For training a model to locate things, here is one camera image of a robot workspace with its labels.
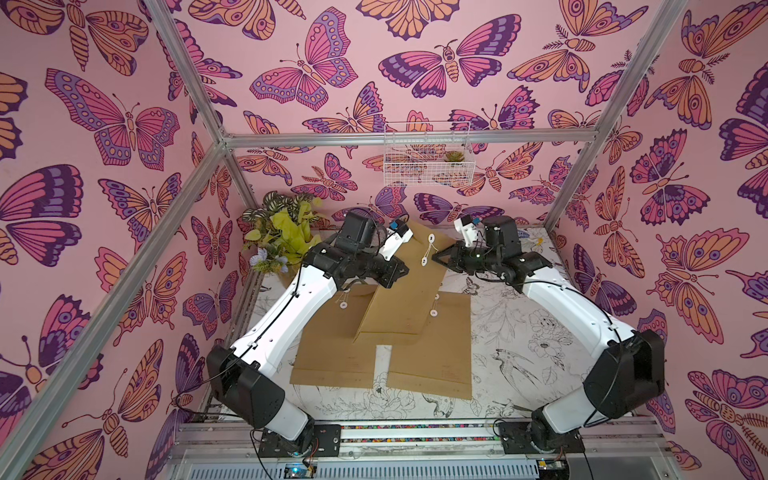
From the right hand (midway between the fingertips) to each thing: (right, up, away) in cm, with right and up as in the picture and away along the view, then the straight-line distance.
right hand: (435, 254), depth 78 cm
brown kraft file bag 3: (+2, -31, +7) cm, 32 cm away
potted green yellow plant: (-45, +5, +10) cm, 46 cm away
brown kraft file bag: (-10, -14, -8) cm, 19 cm away
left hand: (-7, -4, -4) cm, 9 cm away
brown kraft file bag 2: (-30, -30, +9) cm, 43 cm away
